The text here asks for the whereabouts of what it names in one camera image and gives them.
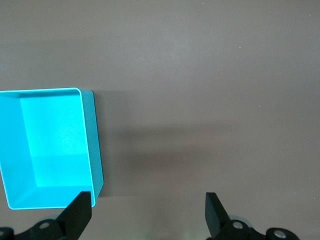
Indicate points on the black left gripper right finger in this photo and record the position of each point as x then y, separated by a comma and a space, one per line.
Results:
216, 215

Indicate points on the cyan plastic bin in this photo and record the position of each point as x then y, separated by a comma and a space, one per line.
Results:
57, 140

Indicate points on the brown table cover sheet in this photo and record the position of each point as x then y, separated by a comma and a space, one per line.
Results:
200, 75

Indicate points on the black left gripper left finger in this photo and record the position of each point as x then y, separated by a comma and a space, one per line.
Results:
75, 215

